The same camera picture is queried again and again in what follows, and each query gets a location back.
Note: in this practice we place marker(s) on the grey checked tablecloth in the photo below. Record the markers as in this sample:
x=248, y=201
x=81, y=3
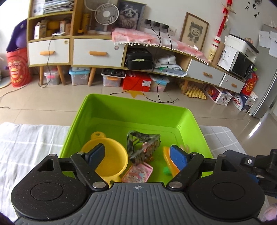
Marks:
x=32, y=140

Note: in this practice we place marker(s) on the white printer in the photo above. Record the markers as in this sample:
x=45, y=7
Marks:
x=241, y=43

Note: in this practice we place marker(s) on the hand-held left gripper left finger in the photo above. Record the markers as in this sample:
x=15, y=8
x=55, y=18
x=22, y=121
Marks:
x=96, y=155

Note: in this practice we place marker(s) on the white table fan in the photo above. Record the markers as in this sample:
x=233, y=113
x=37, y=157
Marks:
x=107, y=15

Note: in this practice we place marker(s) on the purple plush toy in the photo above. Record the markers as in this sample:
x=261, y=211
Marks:
x=18, y=36

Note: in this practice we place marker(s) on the small white carton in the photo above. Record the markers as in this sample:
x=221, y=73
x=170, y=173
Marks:
x=40, y=30

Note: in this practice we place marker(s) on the white colourful carton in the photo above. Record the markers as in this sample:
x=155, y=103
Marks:
x=217, y=94

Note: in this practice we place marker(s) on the orange plastic toy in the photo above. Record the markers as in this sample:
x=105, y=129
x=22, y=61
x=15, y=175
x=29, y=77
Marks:
x=167, y=156

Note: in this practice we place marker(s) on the round white floor base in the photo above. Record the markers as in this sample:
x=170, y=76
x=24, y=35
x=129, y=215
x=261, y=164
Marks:
x=4, y=83

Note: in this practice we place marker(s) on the green plastic box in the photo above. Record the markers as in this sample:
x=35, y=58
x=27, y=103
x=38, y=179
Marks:
x=134, y=114

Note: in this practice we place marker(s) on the red printed bucket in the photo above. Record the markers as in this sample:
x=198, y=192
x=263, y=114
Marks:
x=18, y=69

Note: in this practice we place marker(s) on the red hanging ornament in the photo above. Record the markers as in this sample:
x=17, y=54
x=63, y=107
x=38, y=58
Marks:
x=226, y=15

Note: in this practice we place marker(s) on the red gift box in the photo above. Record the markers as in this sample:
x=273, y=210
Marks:
x=250, y=84

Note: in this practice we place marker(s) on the wooden cabinet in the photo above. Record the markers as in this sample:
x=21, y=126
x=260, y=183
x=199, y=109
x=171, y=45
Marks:
x=71, y=52

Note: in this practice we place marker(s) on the yellow tube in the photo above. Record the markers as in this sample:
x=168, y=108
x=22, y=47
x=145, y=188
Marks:
x=86, y=23

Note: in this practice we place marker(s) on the pink printed card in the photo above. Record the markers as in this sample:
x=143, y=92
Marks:
x=136, y=173

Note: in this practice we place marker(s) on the framed cartoon picture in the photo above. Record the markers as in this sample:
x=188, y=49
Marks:
x=194, y=31

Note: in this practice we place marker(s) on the black microwave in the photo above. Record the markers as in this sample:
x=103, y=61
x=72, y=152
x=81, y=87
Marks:
x=241, y=65

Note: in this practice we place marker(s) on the camouflage hair claw clip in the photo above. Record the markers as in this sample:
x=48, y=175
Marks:
x=131, y=147

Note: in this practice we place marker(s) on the stack of papers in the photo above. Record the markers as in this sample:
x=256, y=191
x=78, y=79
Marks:
x=57, y=6

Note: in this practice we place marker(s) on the person's pink clothing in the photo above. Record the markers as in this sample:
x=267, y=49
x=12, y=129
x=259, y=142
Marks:
x=270, y=213

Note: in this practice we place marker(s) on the tall white paper cup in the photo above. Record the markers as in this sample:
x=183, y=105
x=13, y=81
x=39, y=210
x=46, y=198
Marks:
x=214, y=49

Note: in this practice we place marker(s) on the pile of folded clothes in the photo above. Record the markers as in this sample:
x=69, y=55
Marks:
x=171, y=66

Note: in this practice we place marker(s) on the red shoe box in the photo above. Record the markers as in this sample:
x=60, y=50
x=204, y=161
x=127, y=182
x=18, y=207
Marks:
x=136, y=83

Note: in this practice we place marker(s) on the framed cat picture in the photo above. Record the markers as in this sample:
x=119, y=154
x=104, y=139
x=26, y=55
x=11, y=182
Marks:
x=131, y=14

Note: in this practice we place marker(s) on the clear storage box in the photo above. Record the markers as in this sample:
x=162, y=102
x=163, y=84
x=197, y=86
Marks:
x=52, y=77
x=160, y=85

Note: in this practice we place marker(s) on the pink fringed cloth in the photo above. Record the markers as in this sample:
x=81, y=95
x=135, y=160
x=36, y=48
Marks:
x=138, y=36

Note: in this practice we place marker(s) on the wall power sockets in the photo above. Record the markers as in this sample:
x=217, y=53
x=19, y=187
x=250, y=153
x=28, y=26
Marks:
x=157, y=24

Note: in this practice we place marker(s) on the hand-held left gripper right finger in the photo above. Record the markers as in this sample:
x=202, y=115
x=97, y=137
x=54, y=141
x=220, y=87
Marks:
x=178, y=159

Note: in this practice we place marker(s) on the small green toy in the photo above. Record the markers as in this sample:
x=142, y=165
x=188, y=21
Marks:
x=166, y=171

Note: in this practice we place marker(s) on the white and blue carton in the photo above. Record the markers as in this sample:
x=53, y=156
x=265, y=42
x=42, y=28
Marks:
x=243, y=101

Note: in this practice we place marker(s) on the blue lid storage box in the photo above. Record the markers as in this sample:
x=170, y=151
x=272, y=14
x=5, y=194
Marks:
x=79, y=76

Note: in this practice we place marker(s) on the black tray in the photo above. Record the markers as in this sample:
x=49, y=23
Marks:
x=113, y=73

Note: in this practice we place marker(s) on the black case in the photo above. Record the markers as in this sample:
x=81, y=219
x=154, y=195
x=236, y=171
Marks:
x=138, y=60

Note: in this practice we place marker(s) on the grey refrigerator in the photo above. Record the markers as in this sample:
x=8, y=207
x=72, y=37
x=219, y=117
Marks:
x=266, y=86

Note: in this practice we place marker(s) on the yellow plastic funnel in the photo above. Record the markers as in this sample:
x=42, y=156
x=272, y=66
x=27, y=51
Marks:
x=112, y=155

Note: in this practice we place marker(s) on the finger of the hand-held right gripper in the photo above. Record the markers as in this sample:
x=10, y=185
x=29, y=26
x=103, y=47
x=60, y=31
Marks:
x=234, y=156
x=254, y=178

